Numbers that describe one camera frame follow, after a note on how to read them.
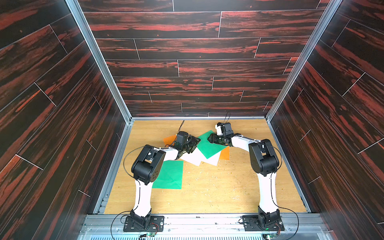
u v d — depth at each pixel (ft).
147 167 1.77
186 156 3.19
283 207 2.17
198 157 3.26
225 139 2.69
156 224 2.36
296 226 2.22
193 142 2.92
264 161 1.90
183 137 2.63
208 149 3.32
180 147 2.63
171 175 3.02
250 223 2.40
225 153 3.32
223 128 2.84
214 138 3.14
